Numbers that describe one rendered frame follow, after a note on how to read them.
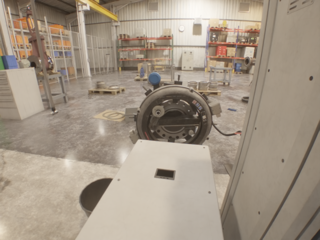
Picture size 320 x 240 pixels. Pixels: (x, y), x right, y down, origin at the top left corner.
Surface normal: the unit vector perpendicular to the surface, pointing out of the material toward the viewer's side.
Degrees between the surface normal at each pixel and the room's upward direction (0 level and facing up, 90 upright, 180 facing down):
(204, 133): 90
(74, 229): 0
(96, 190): 87
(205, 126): 90
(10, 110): 90
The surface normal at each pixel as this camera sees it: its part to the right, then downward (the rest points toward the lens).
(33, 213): 0.00, -0.92
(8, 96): -0.13, 0.38
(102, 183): 0.39, 0.30
